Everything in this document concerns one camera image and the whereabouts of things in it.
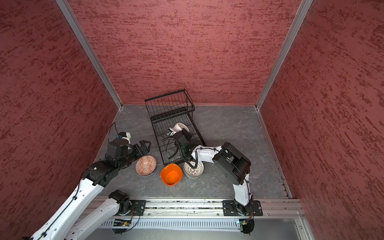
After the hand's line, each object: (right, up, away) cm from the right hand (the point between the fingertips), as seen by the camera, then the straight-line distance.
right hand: (182, 133), depth 92 cm
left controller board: (-29, -43, -20) cm, 55 cm away
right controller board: (+34, -43, -21) cm, 59 cm away
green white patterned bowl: (+7, -21, -11) cm, 25 cm away
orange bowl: (-6, -23, -7) cm, 25 cm away
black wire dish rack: (-16, +15, +23) cm, 32 cm away
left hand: (-17, -7, -17) cm, 25 cm away
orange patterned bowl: (-21, -18, -7) cm, 28 cm away
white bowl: (-1, +5, -2) cm, 5 cm away
